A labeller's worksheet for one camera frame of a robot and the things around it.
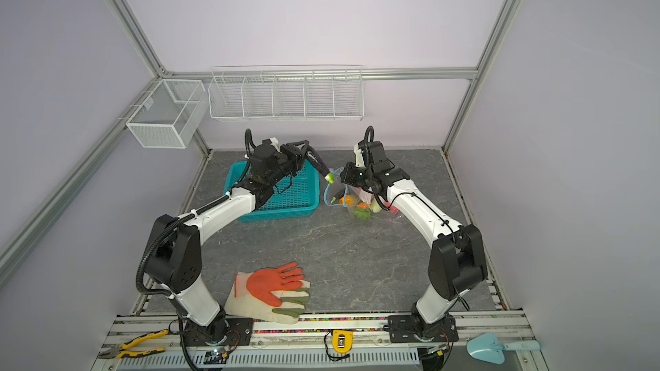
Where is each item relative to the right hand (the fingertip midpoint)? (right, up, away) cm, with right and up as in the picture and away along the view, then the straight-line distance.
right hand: (340, 174), depth 85 cm
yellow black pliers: (-60, -49, -14) cm, 79 cm away
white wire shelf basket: (-21, +32, +14) cm, 41 cm away
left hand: (-9, +9, -2) cm, 13 cm away
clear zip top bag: (+8, -10, +7) cm, 14 cm away
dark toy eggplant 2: (-2, -8, +6) cm, 10 cm away
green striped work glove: (-15, -40, -7) cm, 43 cm away
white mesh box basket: (-66, +23, +15) cm, 72 cm away
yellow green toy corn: (+3, -9, +7) cm, 12 cm away
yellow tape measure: (0, -46, -14) cm, 48 cm away
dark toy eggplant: (-7, +4, -2) cm, 8 cm away
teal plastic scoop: (+41, -49, -13) cm, 65 cm away
